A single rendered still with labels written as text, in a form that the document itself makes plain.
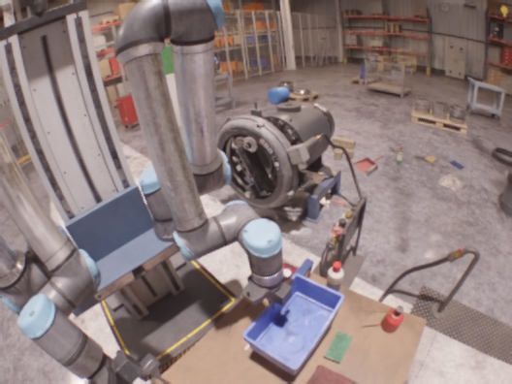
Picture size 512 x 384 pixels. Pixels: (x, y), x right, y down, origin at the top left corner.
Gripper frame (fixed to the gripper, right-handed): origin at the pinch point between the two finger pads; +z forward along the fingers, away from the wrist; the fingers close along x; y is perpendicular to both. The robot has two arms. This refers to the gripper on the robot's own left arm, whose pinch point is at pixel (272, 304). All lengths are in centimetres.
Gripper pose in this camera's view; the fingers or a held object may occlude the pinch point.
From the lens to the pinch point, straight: 84.7
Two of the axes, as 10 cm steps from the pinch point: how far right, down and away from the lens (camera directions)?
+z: 1.2, 8.3, 5.5
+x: -7.7, -2.7, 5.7
